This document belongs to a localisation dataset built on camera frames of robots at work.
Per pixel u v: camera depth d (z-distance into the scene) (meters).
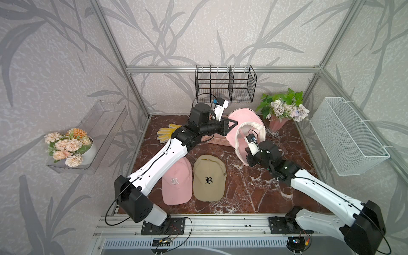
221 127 0.61
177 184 0.81
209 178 0.82
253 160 0.69
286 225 0.67
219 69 0.93
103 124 0.74
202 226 0.76
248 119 0.67
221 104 0.60
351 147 0.62
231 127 0.67
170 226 0.72
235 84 1.05
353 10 0.72
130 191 0.39
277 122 0.96
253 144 0.69
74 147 0.51
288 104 0.86
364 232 0.38
